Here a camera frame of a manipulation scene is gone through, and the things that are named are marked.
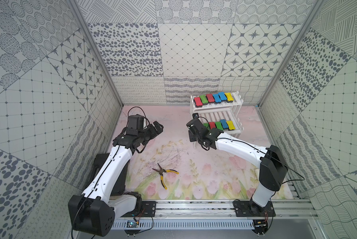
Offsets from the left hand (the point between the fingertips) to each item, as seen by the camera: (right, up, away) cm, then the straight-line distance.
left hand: (156, 127), depth 79 cm
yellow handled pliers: (+1, -27, +8) cm, 28 cm away
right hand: (+21, -4, +8) cm, 23 cm away
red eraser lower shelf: (+32, +1, +12) cm, 34 cm away
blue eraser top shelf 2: (+37, +18, +7) cm, 42 cm away
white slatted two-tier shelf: (+39, +10, +21) cm, 45 cm away
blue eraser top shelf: (+34, +17, +5) cm, 38 cm away
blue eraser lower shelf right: (+40, +2, +12) cm, 42 cm away
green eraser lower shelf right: (+36, 0, +12) cm, 38 cm away
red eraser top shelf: (+23, +14, +5) cm, 27 cm away
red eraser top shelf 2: (+30, +16, +5) cm, 34 cm away
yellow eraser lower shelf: (+44, +1, +13) cm, 46 cm away
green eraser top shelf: (+26, +16, +5) cm, 31 cm away
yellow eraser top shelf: (+41, +18, +7) cm, 45 cm away
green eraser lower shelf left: (+29, +1, +13) cm, 32 cm away
